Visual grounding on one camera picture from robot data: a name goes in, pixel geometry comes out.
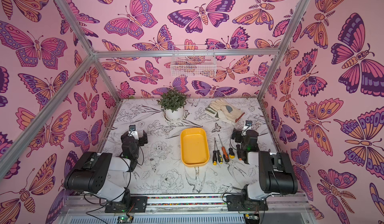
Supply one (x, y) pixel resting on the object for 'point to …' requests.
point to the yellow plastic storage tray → (195, 150)
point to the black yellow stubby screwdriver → (231, 154)
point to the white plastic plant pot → (175, 116)
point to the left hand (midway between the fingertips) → (137, 130)
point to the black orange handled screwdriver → (239, 152)
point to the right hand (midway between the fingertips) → (239, 128)
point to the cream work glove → (229, 111)
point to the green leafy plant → (172, 99)
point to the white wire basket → (193, 60)
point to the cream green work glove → (218, 114)
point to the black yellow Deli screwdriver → (214, 155)
